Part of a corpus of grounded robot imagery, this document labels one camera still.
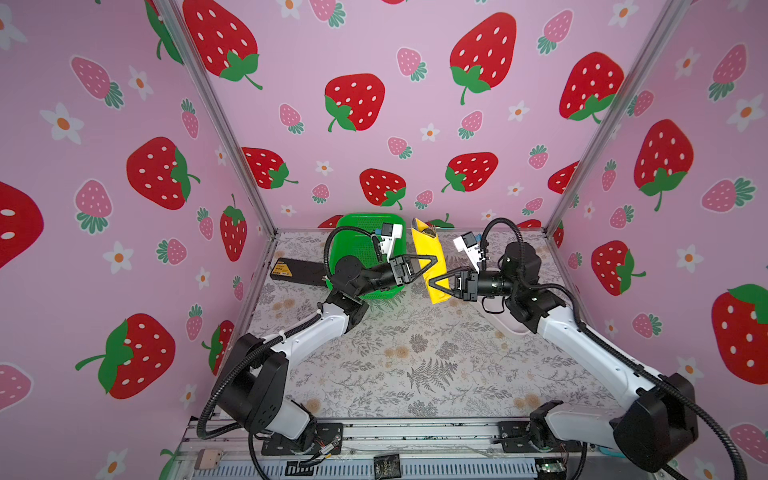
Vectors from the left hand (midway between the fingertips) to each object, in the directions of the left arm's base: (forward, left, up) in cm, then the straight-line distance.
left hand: (436, 265), depth 64 cm
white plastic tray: (-6, -14, -8) cm, 17 cm away
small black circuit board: (-33, +11, -35) cm, 49 cm away
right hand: (-3, +1, -4) cm, 5 cm away
